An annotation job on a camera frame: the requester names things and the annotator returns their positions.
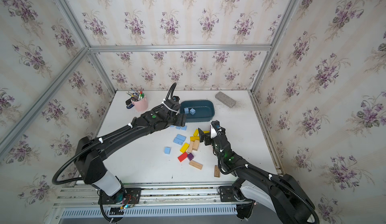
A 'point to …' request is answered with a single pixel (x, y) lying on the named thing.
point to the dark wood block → (216, 172)
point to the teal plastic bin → (197, 110)
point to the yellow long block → (184, 148)
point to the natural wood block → (193, 145)
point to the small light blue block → (184, 128)
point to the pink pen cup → (141, 105)
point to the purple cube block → (190, 156)
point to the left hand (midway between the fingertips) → (181, 115)
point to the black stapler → (128, 103)
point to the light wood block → (196, 164)
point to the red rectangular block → (182, 156)
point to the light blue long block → (178, 127)
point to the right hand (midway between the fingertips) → (210, 127)
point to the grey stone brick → (225, 99)
